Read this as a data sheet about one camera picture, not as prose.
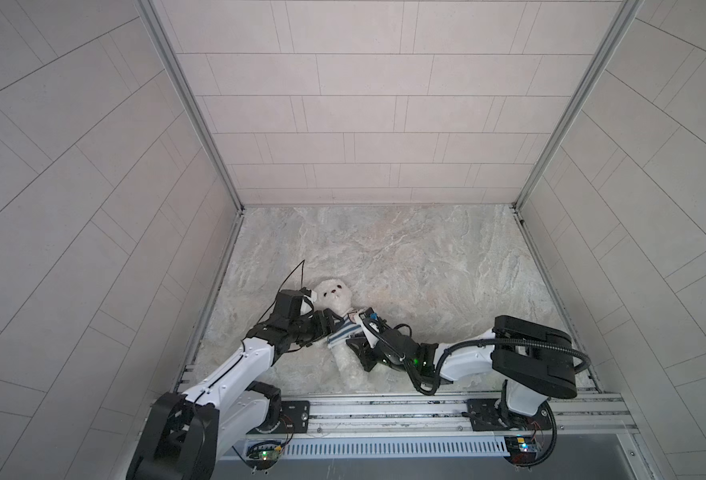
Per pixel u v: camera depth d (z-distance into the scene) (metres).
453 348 0.56
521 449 0.68
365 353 0.69
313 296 0.80
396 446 1.24
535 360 0.46
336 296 0.81
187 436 0.39
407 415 0.73
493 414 0.72
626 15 0.71
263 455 0.65
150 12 0.70
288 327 0.65
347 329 0.79
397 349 0.63
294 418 0.71
